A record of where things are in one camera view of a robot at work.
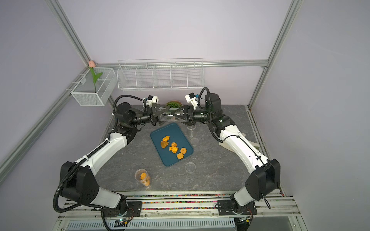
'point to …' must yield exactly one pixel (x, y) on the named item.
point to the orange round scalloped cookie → (183, 150)
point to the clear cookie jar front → (141, 175)
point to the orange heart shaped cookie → (164, 144)
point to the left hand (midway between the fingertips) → (170, 114)
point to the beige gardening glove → (221, 144)
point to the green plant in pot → (174, 104)
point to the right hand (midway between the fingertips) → (172, 116)
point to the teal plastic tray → (176, 135)
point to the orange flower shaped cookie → (180, 156)
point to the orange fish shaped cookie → (174, 149)
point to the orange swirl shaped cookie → (174, 144)
